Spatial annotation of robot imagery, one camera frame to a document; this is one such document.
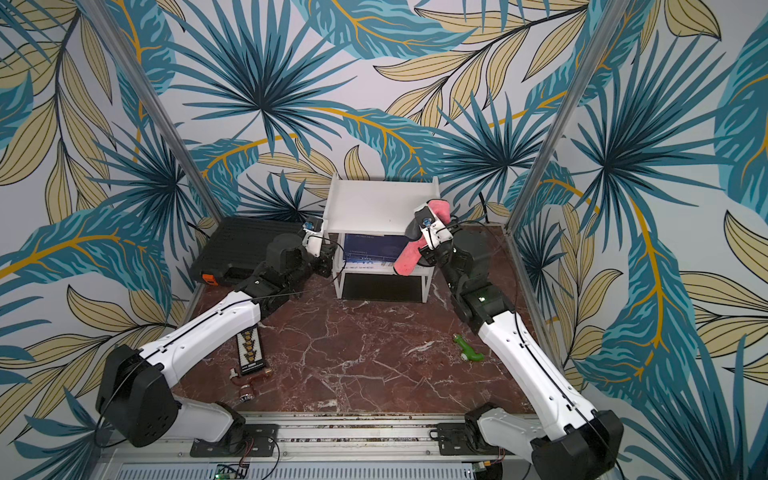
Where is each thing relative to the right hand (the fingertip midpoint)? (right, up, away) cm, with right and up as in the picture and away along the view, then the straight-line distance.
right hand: (438, 217), depth 69 cm
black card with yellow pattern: (-51, -36, +17) cm, 65 cm away
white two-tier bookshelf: (-15, +4, +7) cm, 17 cm away
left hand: (-26, -7, +11) cm, 29 cm away
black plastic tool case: (-69, -5, +43) cm, 82 cm away
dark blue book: (-16, -7, +18) cm, 25 cm away
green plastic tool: (+13, -38, +17) cm, 43 cm away
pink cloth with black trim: (-7, -11, +4) cm, 13 cm away
